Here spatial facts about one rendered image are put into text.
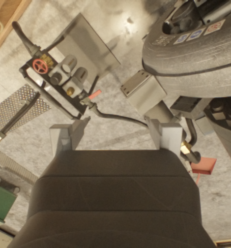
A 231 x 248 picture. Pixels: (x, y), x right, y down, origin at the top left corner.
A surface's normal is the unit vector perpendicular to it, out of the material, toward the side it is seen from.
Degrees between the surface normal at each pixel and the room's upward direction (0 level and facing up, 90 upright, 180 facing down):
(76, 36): 0
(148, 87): 23
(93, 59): 0
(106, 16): 0
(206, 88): 37
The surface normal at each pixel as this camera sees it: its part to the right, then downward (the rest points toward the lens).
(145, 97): 0.18, 0.44
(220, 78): -0.53, 0.76
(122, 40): -0.13, 0.65
